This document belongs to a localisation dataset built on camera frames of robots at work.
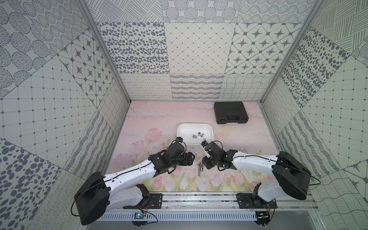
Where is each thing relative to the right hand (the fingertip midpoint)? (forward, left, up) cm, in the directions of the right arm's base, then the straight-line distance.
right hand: (206, 161), depth 87 cm
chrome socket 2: (+19, +2, +1) cm, 19 cm away
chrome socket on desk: (-2, +4, 0) cm, 4 cm away
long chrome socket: (-6, +5, -1) cm, 7 cm away
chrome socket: (+19, +4, +1) cm, 20 cm away
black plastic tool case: (+42, -22, -1) cm, 47 cm away
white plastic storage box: (+20, +7, +1) cm, 21 cm away
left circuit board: (-28, +36, -2) cm, 46 cm away
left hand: (0, +10, +10) cm, 14 cm away
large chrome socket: (+17, +7, +1) cm, 19 cm away
